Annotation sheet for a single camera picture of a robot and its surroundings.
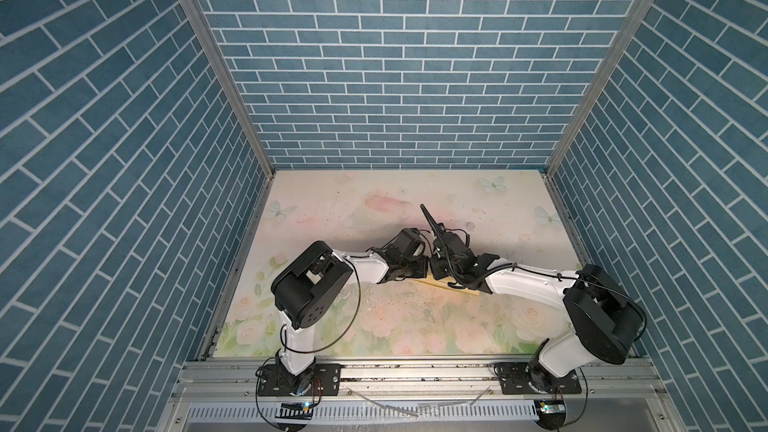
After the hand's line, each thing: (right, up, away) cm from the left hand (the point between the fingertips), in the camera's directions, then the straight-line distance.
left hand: (428, 269), depth 93 cm
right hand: (+1, +5, -3) cm, 6 cm away
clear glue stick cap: (+16, +13, +11) cm, 23 cm away
